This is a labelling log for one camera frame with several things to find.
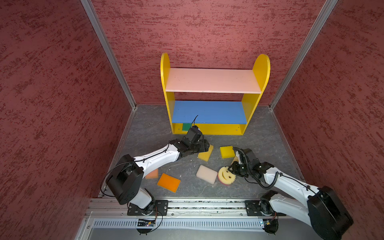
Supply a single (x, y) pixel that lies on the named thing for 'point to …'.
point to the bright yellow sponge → (227, 152)
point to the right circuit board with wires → (271, 225)
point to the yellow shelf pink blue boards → (217, 101)
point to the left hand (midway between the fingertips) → (204, 148)
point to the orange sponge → (169, 182)
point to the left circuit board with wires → (143, 222)
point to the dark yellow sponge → (205, 156)
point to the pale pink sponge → (207, 174)
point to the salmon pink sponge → (153, 174)
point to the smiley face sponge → (225, 176)
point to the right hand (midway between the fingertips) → (228, 172)
